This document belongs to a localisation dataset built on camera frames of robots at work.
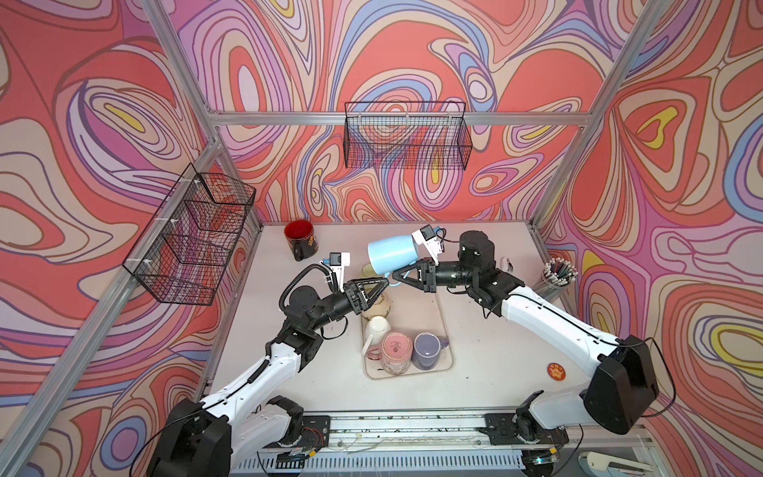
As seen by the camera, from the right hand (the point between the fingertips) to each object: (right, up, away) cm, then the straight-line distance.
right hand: (397, 282), depth 69 cm
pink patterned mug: (0, -19, +6) cm, 20 cm away
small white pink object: (+41, +3, +35) cm, 54 cm away
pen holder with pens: (+48, +1, +16) cm, 50 cm away
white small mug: (-4, -14, +13) cm, 19 cm away
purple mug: (+8, -20, +11) cm, 24 cm away
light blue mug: (-3, +6, -3) cm, 8 cm away
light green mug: (-7, +3, -4) cm, 8 cm away
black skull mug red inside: (-32, +12, +33) cm, 47 cm away
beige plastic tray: (+6, -13, +25) cm, 28 cm away
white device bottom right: (+47, -41, -2) cm, 62 cm away
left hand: (-2, -1, -2) cm, 3 cm away
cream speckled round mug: (-4, -9, +18) cm, 21 cm away
